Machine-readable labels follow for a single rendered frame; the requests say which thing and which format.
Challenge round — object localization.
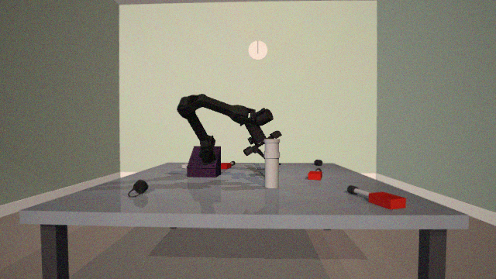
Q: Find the grey post with cap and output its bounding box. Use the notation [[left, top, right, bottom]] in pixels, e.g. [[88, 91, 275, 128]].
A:
[[264, 139, 280, 188]]

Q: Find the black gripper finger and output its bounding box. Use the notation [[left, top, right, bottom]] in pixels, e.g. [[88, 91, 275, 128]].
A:
[[255, 149, 265, 159]]

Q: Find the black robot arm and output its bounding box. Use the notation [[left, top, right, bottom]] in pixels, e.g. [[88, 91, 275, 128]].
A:
[[177, 94, 274, 165]]

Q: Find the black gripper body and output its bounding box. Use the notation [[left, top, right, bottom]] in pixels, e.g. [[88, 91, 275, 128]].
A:
[[243, 127, 282, 156]]

